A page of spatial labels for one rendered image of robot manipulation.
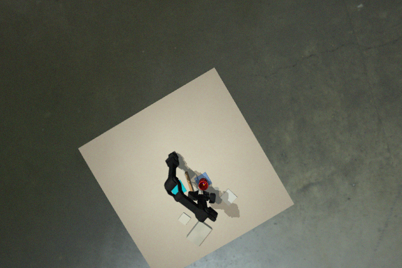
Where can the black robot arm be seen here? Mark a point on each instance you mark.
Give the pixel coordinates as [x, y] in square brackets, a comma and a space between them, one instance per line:
[200, 209]

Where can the dark red cup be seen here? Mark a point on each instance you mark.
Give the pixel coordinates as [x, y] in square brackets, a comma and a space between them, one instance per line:
[201, 186]

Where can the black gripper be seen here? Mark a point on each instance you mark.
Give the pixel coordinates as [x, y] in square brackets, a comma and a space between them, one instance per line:
[205, 196]

